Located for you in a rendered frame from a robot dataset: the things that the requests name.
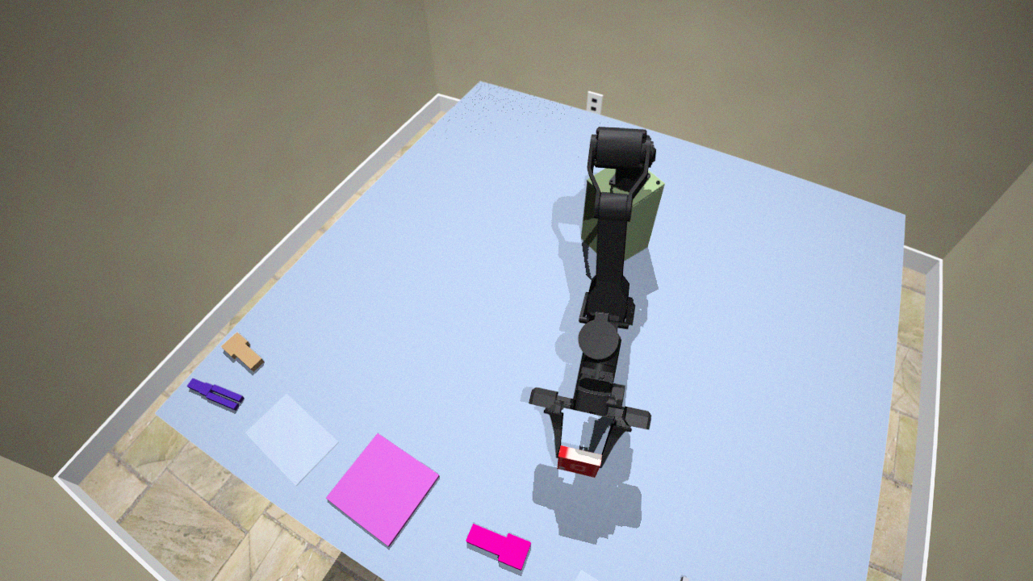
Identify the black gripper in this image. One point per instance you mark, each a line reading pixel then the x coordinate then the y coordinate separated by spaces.
pixel 637 418

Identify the pale blue mat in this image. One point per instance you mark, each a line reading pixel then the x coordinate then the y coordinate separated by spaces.
pixel 763 345

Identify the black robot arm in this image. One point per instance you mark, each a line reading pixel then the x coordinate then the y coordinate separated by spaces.
pixel 623 149

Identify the magenta flat stepped block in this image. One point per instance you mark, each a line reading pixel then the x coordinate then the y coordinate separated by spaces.
pixel 511 550

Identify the pink flat square panel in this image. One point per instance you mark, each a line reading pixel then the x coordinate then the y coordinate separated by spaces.
pixel 383 488

